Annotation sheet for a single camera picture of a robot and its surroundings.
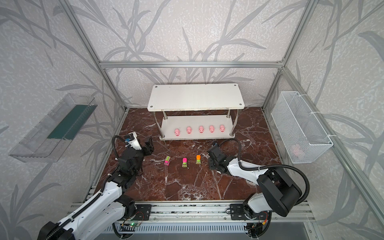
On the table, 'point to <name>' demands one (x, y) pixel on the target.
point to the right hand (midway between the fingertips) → (213, 156)
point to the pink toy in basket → (295, 149)
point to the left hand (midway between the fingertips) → (149, 133)
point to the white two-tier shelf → (207, 97)
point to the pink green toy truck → (167, 161)
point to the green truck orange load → (198, 159)
